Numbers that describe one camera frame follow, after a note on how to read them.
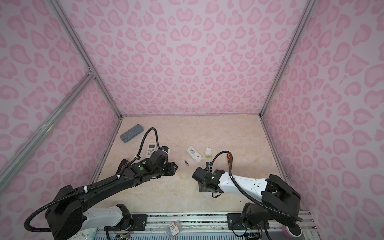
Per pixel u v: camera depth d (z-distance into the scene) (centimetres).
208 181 62
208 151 100
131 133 107
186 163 94
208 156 96
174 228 69
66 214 40
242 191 46
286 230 68
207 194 81
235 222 73
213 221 75
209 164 76
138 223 72
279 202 42
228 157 95
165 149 76
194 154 96
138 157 67
